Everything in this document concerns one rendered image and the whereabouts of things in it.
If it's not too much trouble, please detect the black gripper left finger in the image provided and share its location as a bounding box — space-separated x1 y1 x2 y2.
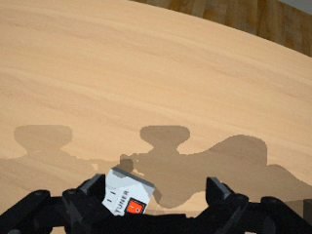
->
0 174 134 234

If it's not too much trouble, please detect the white power strip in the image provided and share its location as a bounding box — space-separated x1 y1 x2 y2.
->
102 167 155 215

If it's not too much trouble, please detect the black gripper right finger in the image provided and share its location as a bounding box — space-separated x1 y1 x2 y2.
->
175 177 312 234

